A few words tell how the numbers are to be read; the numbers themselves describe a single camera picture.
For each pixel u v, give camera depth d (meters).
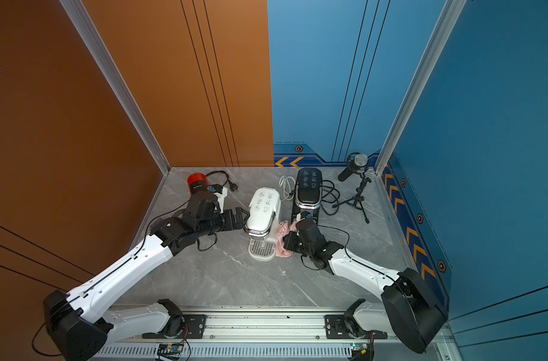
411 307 0.40
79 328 0.37
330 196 1.05
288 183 1.10
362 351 0.70
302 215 0.79
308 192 0.82
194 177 0.94
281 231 0.84
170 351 0.72
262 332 0.73
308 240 0.65
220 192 0.68
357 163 0.88
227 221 0.66
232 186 1.16
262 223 0.73
